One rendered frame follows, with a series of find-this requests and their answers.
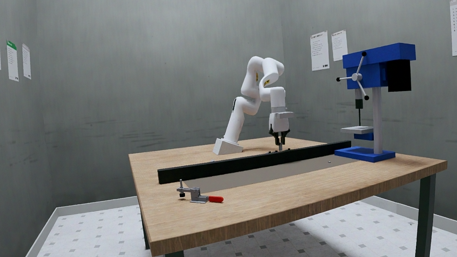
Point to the long black flat bar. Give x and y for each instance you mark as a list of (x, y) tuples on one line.
[(188, 172)]

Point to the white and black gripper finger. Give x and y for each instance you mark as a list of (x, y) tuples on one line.
[(283, 135), (275, 135)]

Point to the grey toggle clamp with red handle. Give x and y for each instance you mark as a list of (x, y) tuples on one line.
[(195, 195)]

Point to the blue drill press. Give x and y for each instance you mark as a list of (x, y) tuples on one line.
[(382, 66)]

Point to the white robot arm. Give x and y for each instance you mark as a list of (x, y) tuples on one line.
[(272, 69)]

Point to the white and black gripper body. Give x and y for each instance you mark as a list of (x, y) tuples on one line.
[(278, 125)]

